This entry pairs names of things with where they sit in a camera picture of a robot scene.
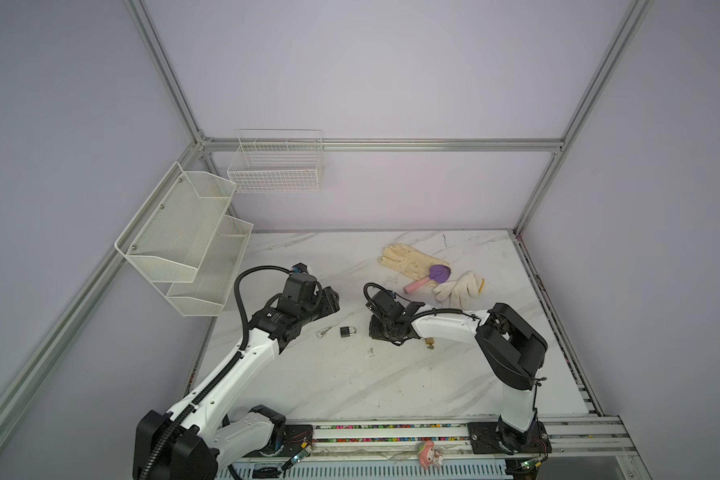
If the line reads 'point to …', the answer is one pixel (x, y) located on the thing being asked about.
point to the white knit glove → (461, 292)
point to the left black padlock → (347, 331)
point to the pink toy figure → (429, 456)
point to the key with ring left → (320, 333)
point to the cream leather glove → (409, 262)
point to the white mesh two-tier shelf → (186, 242)
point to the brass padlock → (430, 342)
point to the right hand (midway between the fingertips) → (370, 332)
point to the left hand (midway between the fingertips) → (329, 300)
